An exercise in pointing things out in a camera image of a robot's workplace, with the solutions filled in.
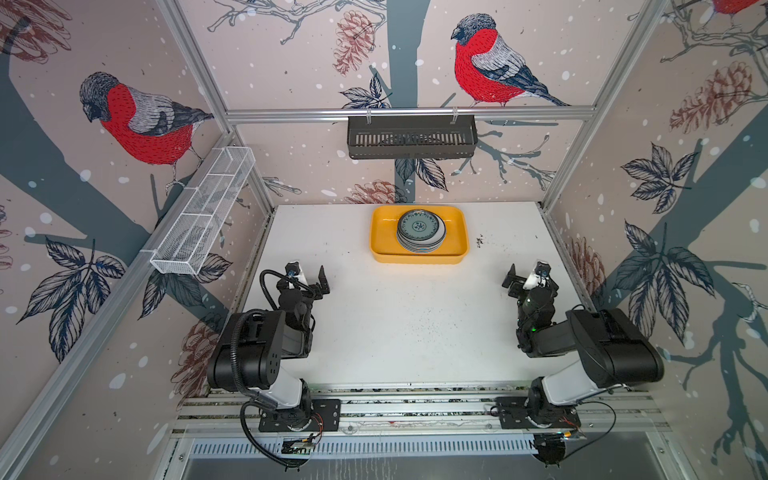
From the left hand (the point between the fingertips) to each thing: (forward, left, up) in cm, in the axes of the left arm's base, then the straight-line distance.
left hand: (305, 268), depth 88 cm
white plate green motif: (+18, -37, -6) cm, 42 cm away
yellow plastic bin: (+15, -24, -9) cm, 29 cm away
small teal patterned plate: (+27, -37, -6) cm, 46 cm away
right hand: (-2, -68, -1) cm, 68 cm away
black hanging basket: (+44, -34, +17) cm, 58 cm away
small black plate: (+16, -45, -7) cm, 48 cm away
